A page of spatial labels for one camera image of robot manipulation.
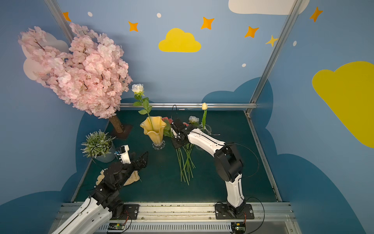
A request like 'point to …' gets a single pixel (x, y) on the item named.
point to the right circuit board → (238, 227)
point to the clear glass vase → (206, 128)
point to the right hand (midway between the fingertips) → (178, 141)
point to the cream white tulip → (204, 107)
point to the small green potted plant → (99, 145)
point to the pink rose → (167, 131)
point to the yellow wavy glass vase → (153, 127)
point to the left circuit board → (116, 226)
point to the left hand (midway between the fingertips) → (141, 151)
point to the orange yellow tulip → (177, 153)
